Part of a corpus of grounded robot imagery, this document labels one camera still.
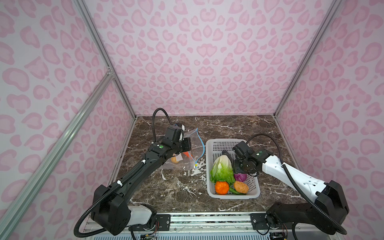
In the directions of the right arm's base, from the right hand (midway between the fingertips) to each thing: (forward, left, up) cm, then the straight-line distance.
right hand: (238, 168), depth 81 cm
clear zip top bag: (+3, +27, +3) cm, 28 cm away
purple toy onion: (-3, -2, -4) cm, 6 cm away
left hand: (+10, +24, +11) cm, 29 cm away
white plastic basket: (+16, +12, -7) cm, 21 cm away
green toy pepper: (-9, +2, -8) cm, 13 cm away
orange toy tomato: (-9, +9, -4) cm, 13 cm away
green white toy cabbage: (-1, +9, -1) cm, 9 cm away
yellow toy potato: (+7, +37, -5) cm, 38 cm away
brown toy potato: (-8, -1, -5) cm, 10 cm away
